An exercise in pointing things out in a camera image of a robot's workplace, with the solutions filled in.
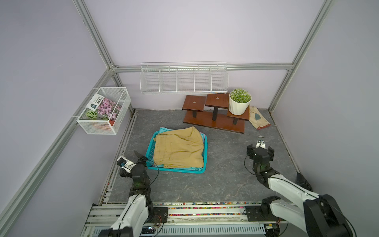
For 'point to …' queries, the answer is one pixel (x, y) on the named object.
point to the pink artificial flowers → (106, 107)
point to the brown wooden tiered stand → (212, 110)
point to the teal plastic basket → (149, 156)
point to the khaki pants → (179, 149)
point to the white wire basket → (90, 121)
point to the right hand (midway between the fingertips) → (259, 145)
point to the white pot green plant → (239, 100)
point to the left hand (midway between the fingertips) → (131, 157)
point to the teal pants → (164, 129)
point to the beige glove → (257, 119)
